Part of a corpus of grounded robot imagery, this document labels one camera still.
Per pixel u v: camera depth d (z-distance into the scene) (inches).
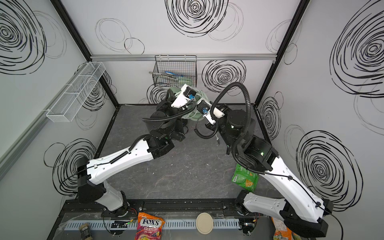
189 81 34.1
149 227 26.1
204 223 25.4
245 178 31.5
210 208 29.7
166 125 15.7
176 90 21.7
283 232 25.4
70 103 29.4
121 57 35.9
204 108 16.8
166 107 20.0
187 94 18.4
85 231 25.8
